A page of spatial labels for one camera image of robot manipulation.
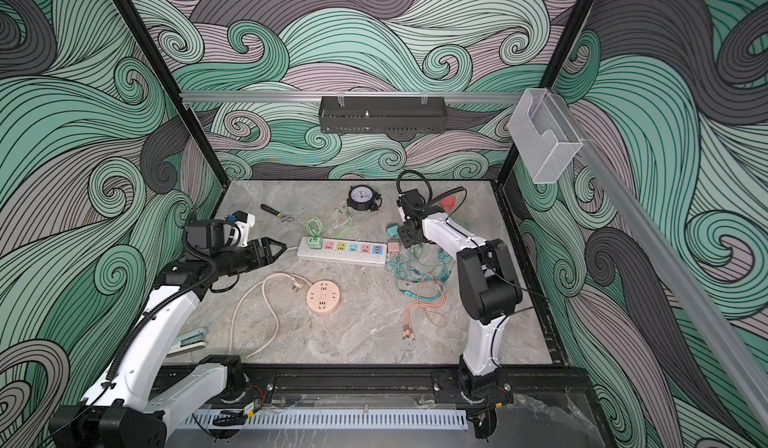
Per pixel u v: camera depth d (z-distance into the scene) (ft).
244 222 2.29
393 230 3.39
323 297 2.85
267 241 2.25
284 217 3.52
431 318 2.80
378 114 3.09
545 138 2.73
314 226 3.30
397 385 2.44
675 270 1.68
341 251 3.18
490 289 1.63
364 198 3.66
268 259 2.20
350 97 3.09
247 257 2.16
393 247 3.24
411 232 2.46
